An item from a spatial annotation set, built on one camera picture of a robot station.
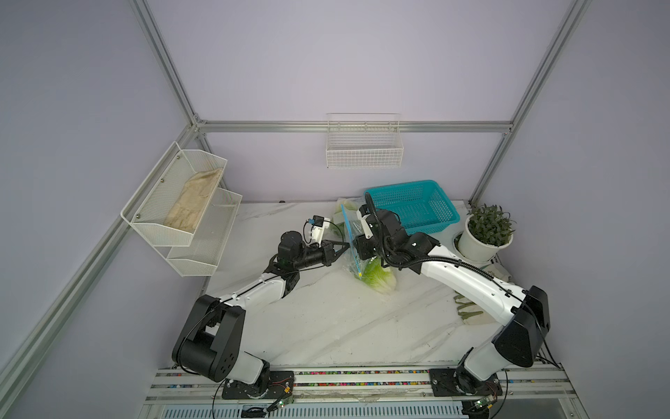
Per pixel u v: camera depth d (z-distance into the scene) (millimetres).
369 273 835
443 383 732
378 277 843
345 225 832
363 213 699
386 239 577
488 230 901
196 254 898
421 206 1189
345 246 798
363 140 1075
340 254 776
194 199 804
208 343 430
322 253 725
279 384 728
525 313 436
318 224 733
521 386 736
